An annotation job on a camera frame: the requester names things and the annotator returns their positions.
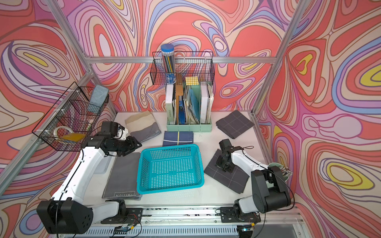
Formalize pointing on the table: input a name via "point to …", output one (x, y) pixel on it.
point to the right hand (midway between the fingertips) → (220, 171)
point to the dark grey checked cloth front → (236, 181)
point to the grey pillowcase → (121, 182)
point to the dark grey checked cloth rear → (234, 124)
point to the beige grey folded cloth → (142, 126)
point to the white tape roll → (55, 134)
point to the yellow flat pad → (74, 137)
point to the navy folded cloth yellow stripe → (177, 138)
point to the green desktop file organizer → (171, 126)
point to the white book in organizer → (204, 104)
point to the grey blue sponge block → (99, 94)
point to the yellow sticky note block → (192, 80)
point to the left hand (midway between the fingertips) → (139, 146)
